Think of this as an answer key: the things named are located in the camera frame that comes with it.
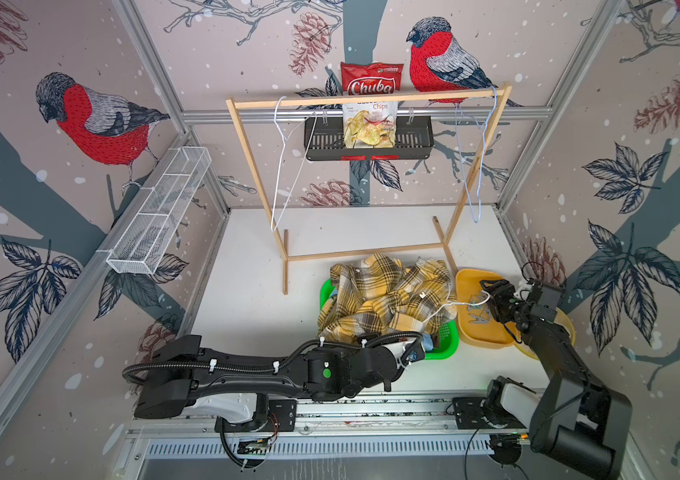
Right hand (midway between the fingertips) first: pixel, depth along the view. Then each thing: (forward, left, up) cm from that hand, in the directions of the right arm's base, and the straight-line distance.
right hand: (482, 284), depth 88 cm
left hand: (-20, +27, +8) cm, 34 cm away
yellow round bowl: (-9, -22, -4) cm, 24 cm away
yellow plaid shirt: (-8, +33, +6) cm, 34 cm away
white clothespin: (-6, +1, -5) cm, 8 cm away
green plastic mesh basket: (-15, +12, -1) cm, 19 cm away
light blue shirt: (-18, +19, 0) cm, 26 cm away
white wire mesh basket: (+1, +91, +23) cm, 93 cm away
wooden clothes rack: (+22, +6, -5) cm, 24 cm away
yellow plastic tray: (-14, -1, -4) cm, 14 cm away
